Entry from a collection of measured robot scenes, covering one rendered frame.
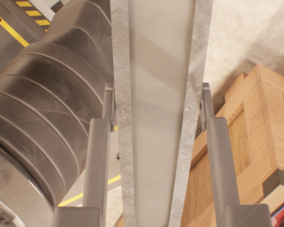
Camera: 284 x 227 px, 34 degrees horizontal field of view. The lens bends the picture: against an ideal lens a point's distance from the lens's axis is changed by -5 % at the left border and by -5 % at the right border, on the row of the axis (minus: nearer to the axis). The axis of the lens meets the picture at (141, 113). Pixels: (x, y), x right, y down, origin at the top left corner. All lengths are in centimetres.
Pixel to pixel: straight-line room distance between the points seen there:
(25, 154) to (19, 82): 4
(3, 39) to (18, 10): 8
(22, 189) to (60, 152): 3
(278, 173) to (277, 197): 5
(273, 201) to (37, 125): 81
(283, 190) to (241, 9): 50
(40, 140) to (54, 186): 3
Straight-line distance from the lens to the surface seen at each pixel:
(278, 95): 122
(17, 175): 22
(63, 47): 27
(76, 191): 124
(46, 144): 24
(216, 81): 136
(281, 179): 98
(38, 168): 23
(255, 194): 104
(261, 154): 107
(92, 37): 29
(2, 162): 22
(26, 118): 24
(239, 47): 130
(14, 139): 23
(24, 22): 92
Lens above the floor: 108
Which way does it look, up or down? 48 degrees down
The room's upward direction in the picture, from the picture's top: 174 degrees counter-clockwise
